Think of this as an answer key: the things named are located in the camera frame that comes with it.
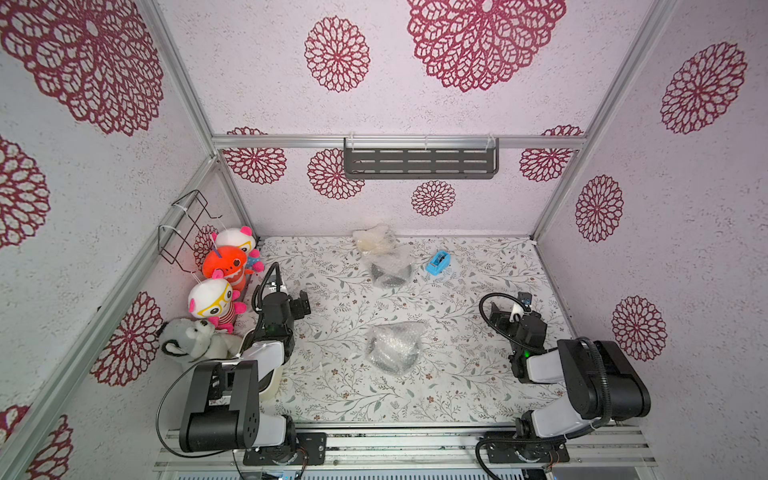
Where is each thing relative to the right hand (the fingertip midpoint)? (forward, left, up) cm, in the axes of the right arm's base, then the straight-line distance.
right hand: (510, 302), depth 92 cm
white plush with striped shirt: (-9, +85, +13) cm, 86 cm away
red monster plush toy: (+4, +86, +13) cm, 87 cm away
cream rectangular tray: (-28, +70, -5) cm, 76 cm away
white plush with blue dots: (+14, +84, +14) cm, 87 cm away
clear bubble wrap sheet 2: (+14, +38, 0) cm, 40 cm away
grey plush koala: (-20, +85, +11) cm, 88 cm away
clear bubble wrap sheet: (-7, +29, -4) cm, 30 cm away
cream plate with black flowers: (+30, +43, -3) cm, 52 cm away
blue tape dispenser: (+20, +20, -5) cm, 28 cm away
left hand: (-1, +69, +3) cm, 69 cm away
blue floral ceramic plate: (-15, +36, -4) cm, 39 cm away
